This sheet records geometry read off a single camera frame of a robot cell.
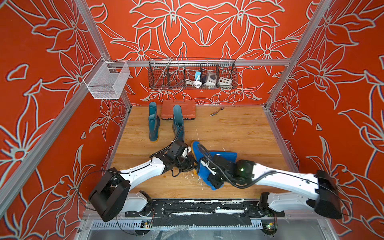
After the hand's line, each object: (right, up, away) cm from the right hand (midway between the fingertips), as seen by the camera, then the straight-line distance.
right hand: (206, 179), depth 73 cm
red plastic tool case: (-10, +40, +44) cm, 60 cm away
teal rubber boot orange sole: (-29, +29, +10) cm, 42 cm away
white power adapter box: (+5, +55, +18) cm, 58 cm away
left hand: (-3, +5, +7) cm, 9 cm away
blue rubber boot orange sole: (-4, +11, +10) cm, 15 cm away
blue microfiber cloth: (-2, +4, -2) cm, 5 cm away
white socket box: (+14, +55, +22) cm, 61 cm away
